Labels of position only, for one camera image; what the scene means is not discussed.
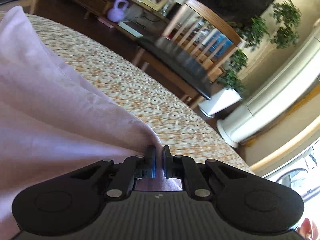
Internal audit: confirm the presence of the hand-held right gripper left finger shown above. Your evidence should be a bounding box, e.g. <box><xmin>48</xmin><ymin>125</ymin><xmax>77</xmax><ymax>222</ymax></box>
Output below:
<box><xmin>70</xmin><ymin>145</ymin><xmax>158</xmax><ymax>201</ymax></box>

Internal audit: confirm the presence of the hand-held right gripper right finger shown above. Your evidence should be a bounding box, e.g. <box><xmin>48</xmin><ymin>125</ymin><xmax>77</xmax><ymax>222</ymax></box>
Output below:
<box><xmin>162</xmin><ymin>145</ymin><xmax>253</xmax><ymax>201</ymax></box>

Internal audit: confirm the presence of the lilac garment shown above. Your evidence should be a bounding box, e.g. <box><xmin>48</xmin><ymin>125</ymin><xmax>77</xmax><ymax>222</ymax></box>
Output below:
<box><xmin>0</xmin><ymin>6</ymin><xmax>185</xmax><ymax>240</ymax></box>

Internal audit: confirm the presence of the white tower air conditioner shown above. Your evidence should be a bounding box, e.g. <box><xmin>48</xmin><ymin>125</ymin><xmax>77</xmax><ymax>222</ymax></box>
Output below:
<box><xmin>216</xmin><ymin>19</ymin><xmax>320</xmax><ymax>148</ymax></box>

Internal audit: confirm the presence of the blue picture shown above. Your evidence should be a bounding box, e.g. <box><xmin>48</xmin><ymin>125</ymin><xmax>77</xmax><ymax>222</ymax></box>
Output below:
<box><xmin>200</xmin><ymin>29</ymin><xmax>232</xmax><ymax>58</ymax></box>

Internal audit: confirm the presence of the white flat box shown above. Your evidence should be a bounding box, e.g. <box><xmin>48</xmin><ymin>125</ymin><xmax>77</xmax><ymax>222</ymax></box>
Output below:
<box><xmin>117</xmin><ymin>20</ymin><xmax>147</xmax><ymax>38</ymax></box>

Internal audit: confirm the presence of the pink flat board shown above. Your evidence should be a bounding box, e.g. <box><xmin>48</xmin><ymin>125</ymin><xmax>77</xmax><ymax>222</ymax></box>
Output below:
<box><xmin>98</xmin><ymin>17</ymin><xmax>116</xmax><ymax>28</ymax></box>

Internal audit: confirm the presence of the black speaker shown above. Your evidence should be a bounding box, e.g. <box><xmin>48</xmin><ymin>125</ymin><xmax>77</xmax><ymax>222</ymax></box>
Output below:
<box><xmin>167</xmin><ymin>4</ymin><xmax>182</xmax><ymax>19</ymax></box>

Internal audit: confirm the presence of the purple kettlebell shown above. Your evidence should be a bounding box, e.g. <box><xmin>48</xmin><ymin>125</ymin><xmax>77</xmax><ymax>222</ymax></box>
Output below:
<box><xmin>107</xmin><ymin>0</ymin><xmax>129</xmax><ymax>22</ymax></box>

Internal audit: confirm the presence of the tall potted green plant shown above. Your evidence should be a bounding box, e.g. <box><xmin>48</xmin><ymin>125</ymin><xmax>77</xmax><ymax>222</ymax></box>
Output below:
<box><xmin>199</xmin><ymin>0</ymin><xmax>303</xmax><ymax>118</ymax></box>

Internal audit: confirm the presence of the sliding door frame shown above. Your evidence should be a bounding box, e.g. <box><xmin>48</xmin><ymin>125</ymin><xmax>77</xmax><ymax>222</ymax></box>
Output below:
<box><xmin>250</xmin><ymin>127</ymin><xmax>320</xmax><ymax>178</ymax></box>

